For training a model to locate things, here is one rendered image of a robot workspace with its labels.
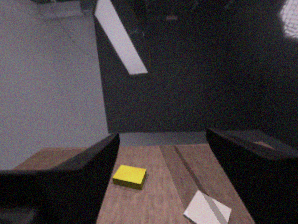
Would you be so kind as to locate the yellow flat block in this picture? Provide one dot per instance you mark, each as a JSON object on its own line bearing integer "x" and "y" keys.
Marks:
{"x": 129, "y": 176}

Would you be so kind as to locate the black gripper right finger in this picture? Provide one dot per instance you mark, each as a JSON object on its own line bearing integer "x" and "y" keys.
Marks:
{"x": 265, "y": 179}

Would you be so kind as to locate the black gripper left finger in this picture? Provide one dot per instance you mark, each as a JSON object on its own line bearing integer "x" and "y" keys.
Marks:
{"x": 70, "y": 193}

